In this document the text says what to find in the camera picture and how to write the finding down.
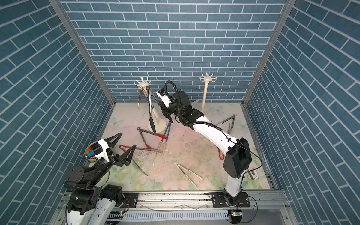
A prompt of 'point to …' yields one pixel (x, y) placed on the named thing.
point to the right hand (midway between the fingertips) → (161, 103)
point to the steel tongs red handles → (219, 153)
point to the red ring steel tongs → (124, 147)
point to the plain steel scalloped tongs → (233, 117)
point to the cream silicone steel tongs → (140, 94)
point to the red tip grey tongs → (141, 130)
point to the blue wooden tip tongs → (163, 151)
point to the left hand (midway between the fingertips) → (132, 141)
